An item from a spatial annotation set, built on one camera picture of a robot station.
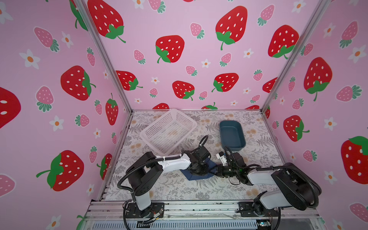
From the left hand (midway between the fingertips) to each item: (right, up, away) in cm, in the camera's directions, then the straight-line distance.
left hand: (208, 174), depth 84 cm
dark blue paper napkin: (+2, +6, 0) cm, 6 cm away
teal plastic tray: (+22, +22, +23) cm, 39 cm away
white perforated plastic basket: (-28, +22, +21) cm, 41 cm away
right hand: (0, +1, -1) cm, 2 cm away
